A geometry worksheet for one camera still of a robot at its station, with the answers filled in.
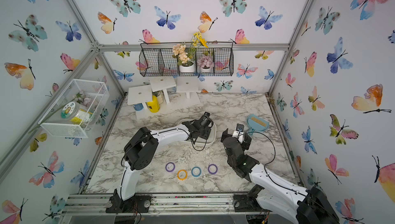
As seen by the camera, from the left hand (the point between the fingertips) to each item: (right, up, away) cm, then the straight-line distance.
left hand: (208, 129), depth 96 cm
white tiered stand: (-41, +21, +3) cm, 46 cm away
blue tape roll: (-7, -21, -12) cm, 25 cm away
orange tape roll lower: (-15, -24, -13) cm, 31 cm away
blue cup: (-47, +14, +9) cm, 50 cm away
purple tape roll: (-21, -19, -10) cm, 30 cm away
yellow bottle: (-35, +15, +6) cm, 39 cm away
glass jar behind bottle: (-33, +22, +12) cm, 41 cm away
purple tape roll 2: (+4, -20, -11) cm, 23 cm away
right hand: (+15, +2, -15) cm, 21 cm away
